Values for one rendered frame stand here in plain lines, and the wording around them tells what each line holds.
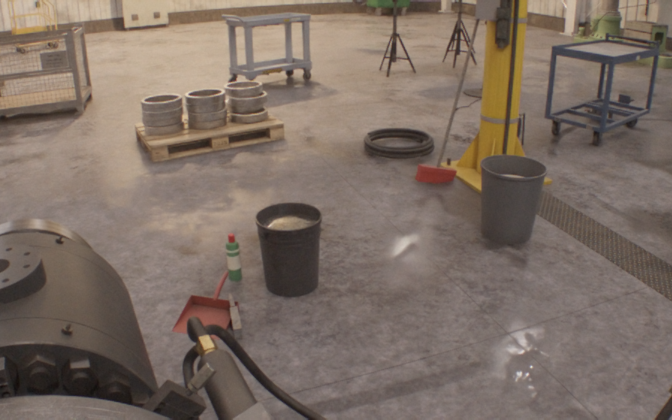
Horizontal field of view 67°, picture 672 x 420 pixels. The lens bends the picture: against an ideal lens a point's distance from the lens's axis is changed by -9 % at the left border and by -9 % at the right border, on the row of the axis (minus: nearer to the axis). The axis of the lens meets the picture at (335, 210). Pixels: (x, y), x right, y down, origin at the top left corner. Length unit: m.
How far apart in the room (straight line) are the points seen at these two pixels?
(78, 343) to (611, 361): 2.04
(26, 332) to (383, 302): 1.85
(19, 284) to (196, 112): 3.85
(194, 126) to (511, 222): 2.90
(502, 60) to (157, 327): 2.74
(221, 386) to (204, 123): 4.03
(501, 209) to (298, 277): 1.21
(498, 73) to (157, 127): 2.79
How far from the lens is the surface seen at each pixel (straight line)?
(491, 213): 3.20
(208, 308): 2.67
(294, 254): 2.56
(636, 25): 11.39
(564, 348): 2.52
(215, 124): 4.95
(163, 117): 4.81
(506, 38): 3.85
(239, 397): 1.00
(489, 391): 2.23
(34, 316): 1.18
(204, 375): 0.90
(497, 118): 4.01
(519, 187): 3.09
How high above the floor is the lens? 1.48
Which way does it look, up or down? 25 degrees down
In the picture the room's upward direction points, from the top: 1 degrees counter-clockwise
